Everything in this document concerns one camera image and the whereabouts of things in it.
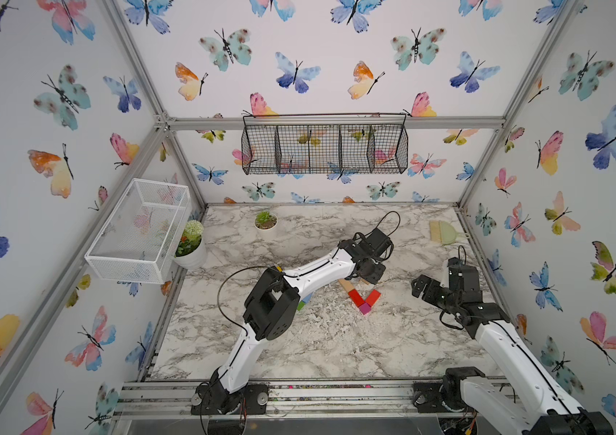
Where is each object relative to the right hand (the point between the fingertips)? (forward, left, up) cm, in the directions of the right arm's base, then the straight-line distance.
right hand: (428, 285), depth 83 cm
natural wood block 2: (-1, +20, +3) cm, 20 cm away
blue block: (-1, +37, -11) cm, 39 cm away
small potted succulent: (+25, +55, -2) cm, 61 cm away
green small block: (-4, +39, -11) cm, 41 cm away
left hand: (+6, +15, -2) cm, 16 cm away
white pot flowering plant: (+9, +78, -1) cm, 78 cm away
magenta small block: (-3, +18, -11) cm, 22 cm away
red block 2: (+1, +15, -11) cm, 19 cm away
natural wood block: (+5, +24, -11) cm, 27 cm away
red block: (-1, +21, -10) cm, 23 cm away
